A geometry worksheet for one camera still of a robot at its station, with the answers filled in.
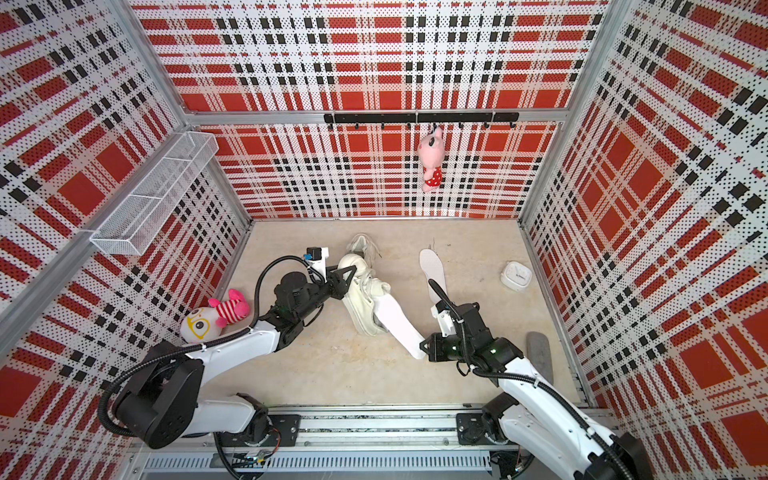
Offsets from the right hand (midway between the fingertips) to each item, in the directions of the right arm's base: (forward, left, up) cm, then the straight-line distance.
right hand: (427, 346), depth 78 cm
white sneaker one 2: (+11, +18, +7) cm, 22 cm away
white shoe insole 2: (+32, -5, -10) cm, 34 cm away
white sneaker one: (+34, +19, +1) cm, 40 cm away
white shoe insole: (+8, +10, +4) cm, 13 cm away
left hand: (+20, +20, +10) cm, 30 cm away
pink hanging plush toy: (+52, -3, +26) cm, 58 cm away
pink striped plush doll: (+7, +64, -1) cm, 65 cm away
